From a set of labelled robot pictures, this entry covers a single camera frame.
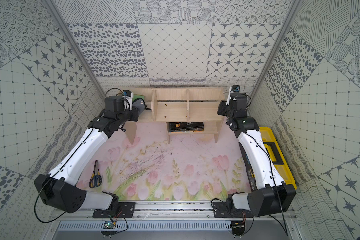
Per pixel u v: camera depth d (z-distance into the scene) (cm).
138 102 77
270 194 38
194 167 90
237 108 53
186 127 90
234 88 64
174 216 73
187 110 73
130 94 69
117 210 71
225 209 74
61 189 38
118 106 57
